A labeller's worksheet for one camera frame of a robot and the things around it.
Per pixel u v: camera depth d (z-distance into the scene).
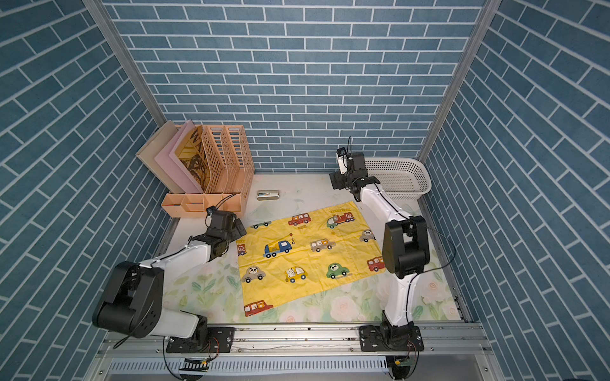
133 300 0.43
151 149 0.91
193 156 0.99
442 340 0.75
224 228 0.72
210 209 0.81
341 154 0.84
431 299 0.83
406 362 0.71
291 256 0.92
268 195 1.09
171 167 0.91
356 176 0.75
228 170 1.20
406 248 0.52
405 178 1.20
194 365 0.72
